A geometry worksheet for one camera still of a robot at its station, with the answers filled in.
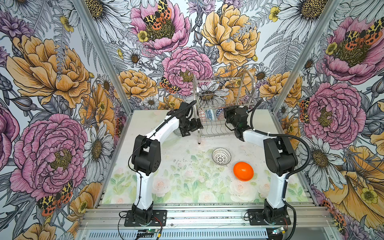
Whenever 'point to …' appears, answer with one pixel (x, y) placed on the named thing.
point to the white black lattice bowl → (221, 156)
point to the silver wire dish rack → (213, 95)
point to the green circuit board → (279, 230)
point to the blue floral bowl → (210, 115)
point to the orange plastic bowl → (243, 171)
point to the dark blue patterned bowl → (202, 115)
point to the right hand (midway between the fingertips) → (222, 107)
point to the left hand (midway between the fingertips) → (197, 133)
